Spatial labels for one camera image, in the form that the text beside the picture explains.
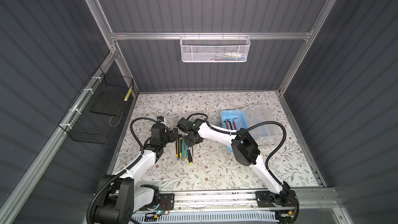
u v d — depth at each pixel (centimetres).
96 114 73
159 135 67
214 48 124
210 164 86
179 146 91
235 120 102
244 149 61
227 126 101
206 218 71
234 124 102
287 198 64
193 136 69
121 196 41
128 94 81
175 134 81
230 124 102
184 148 91
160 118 79
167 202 72
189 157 87
